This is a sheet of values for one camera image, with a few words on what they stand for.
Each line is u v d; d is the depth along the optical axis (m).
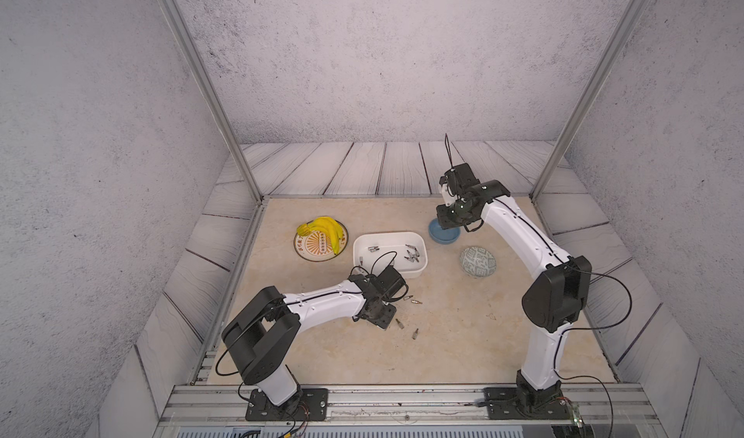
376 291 0.65
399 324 0.87
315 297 0.52
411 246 1.05
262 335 0.45
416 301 0.91
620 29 0.78
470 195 0.63
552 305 0.49
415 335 0.85
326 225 1.04
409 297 0.93
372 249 1.04
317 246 1.05
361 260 1.01
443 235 1.05
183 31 0.77
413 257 1.02
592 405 0.74
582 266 0.49
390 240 1.07
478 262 0.99
